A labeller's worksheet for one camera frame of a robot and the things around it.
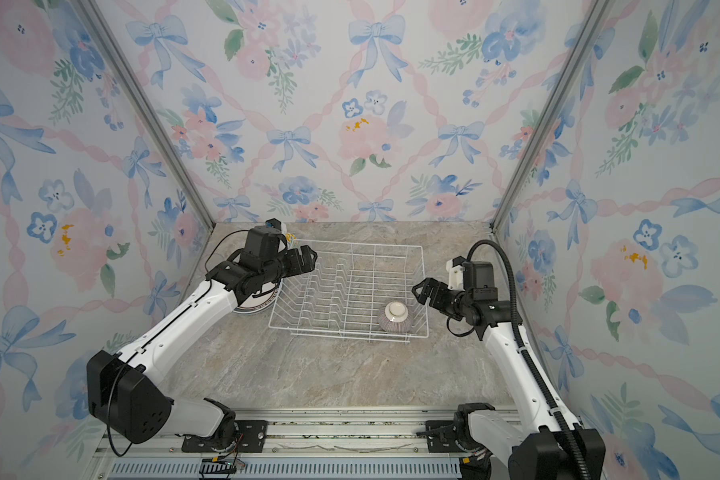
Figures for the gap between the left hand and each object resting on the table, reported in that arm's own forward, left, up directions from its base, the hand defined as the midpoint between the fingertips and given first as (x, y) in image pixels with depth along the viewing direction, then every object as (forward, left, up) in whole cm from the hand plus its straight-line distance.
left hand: (305, 254), depth 80 cm
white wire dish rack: (+4, -13, -24) cm, 27 cm away
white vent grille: (-46, +1, -24) cm, 52 cm away
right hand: (-8, -32, -6) cm, 34 cm away
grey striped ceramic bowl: (-10, -25, -17) cm, 32 cm away
